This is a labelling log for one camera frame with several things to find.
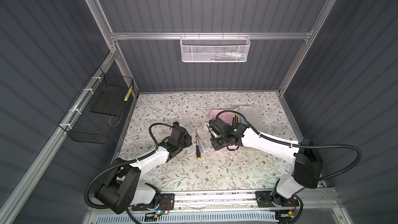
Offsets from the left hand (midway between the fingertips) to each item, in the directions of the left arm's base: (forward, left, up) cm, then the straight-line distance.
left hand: (188, 138), depth 90 cm
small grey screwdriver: (-5, -7, -5) cm, 10 cm away
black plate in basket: (+11, +38, +22) cm, 45 cm away
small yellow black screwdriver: (-6, -5, -4) cm, 9 cm away
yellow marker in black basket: (+16, +31, +22) cm, 41 cm away
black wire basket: (+3, +42, +22) cm, 48 cm away
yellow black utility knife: (+8, -28, +4) cm, 29 cm away
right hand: (-7, -15, +5) cm, 17 cm away
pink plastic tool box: (+20, -44, -4) cm, 48 cm away
